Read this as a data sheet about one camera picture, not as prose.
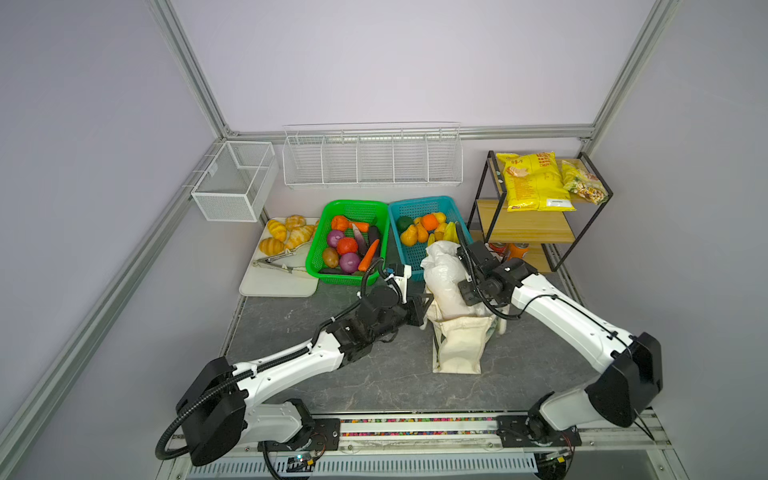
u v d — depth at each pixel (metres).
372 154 1.03
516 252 0.99
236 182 1.07
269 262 1.08
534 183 0.78
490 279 0.57
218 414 0.40
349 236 1.12
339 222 1.14
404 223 1.12
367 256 1.04
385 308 0.56
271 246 1.09
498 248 0.97
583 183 0.75
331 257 1.04
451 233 1.06
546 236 0.94
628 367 0.41
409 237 1.09
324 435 0.74
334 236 1.08
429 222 1.13
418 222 1.14
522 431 0.73
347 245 1.05
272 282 1.04
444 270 0.71
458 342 0.72
